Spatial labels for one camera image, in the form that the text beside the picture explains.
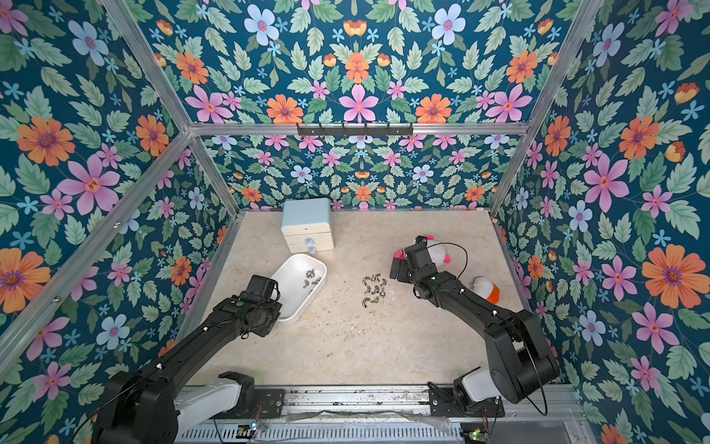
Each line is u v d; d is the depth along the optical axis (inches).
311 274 38.8
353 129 36.0
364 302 36.6
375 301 36.7
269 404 28.9
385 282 38.6
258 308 24.8
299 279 39.1
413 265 27.8
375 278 38.7
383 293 37.6
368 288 37.8
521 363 16.8
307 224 38.0
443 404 28.9
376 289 37.7
